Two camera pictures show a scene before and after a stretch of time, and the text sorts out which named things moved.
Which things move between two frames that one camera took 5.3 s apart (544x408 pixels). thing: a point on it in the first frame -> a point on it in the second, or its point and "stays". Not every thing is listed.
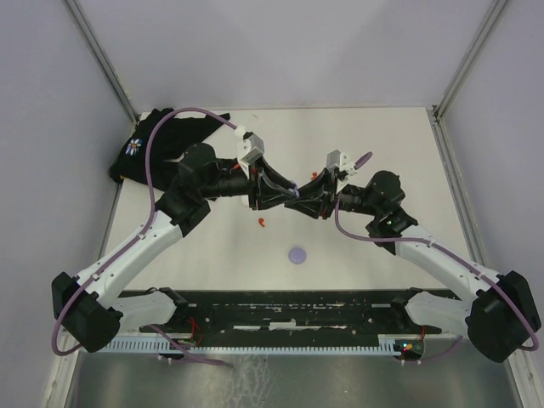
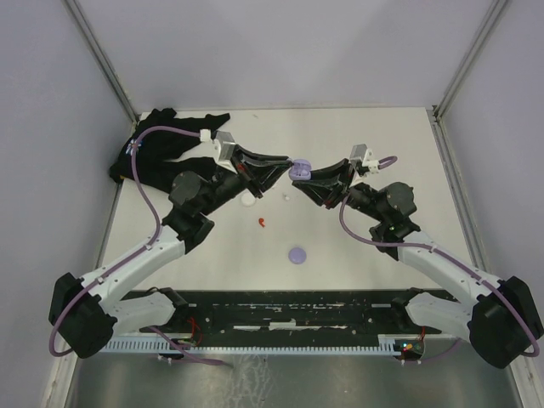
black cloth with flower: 172,138 stays
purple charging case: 297,255 stays
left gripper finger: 278,200 -> 272,179
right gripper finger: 310,207 -> 320,193
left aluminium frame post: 103,59 stays
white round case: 244,201 stays
